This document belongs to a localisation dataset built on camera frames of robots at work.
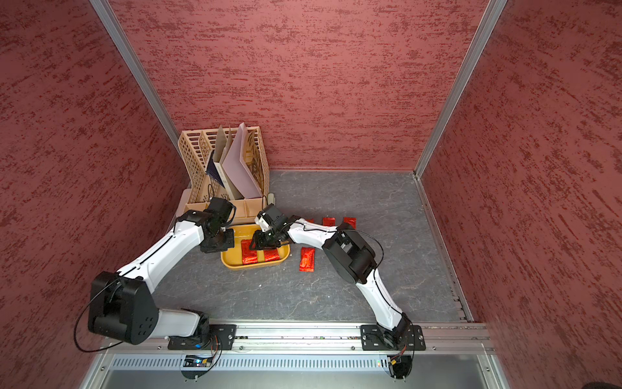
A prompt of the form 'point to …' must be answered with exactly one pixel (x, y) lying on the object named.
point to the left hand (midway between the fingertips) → (223, 250)
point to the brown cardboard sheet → (219, 145)
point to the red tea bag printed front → (329, 221)
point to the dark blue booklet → (211, 169)
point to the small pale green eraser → (270, 198)
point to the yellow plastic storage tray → (232, 259)
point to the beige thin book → (228, 185)
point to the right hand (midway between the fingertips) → (254, 251)
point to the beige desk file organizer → (197, 147)
